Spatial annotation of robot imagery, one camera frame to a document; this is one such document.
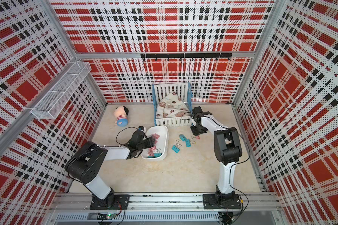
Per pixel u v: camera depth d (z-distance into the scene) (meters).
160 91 1.11
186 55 0.88
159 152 0.89
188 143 0.96
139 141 0.76
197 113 0.75
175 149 0.93
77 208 0.72
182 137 0.98
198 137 0.99
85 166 0.47
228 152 0.52
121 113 1.04
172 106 1.15
